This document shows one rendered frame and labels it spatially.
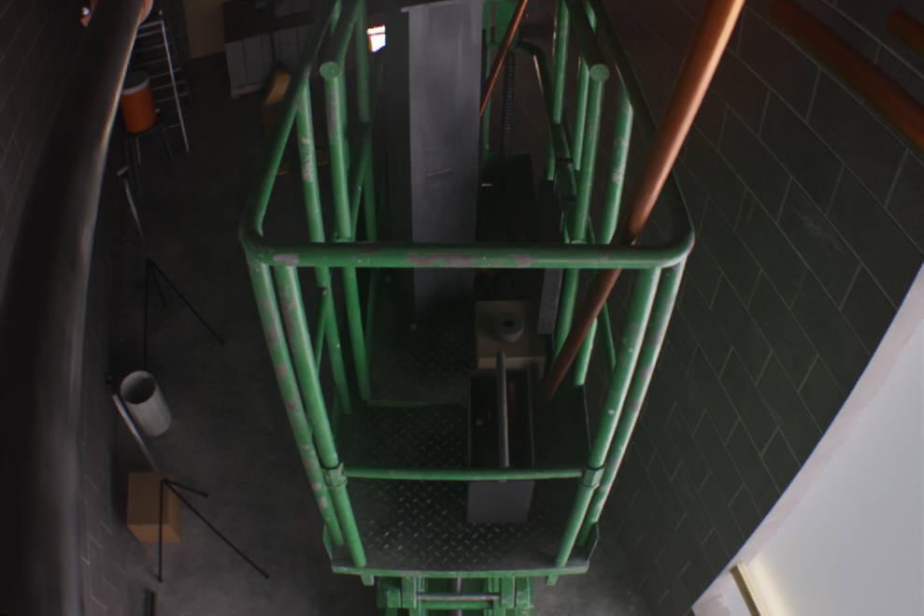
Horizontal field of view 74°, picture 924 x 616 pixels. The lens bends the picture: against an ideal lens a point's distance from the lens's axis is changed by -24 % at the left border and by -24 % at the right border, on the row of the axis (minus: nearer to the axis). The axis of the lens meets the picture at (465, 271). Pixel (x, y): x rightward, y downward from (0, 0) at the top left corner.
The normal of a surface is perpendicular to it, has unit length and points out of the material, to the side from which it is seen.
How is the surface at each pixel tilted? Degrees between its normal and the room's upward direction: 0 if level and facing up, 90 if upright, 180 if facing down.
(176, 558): 0
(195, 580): 0
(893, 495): 90
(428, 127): 90
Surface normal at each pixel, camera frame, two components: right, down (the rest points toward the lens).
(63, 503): 0.91, -0.40
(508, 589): 0.02, -0.45
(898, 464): -0.96, 0.18
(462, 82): 0.41, 0.64
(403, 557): 0.02, -0.72
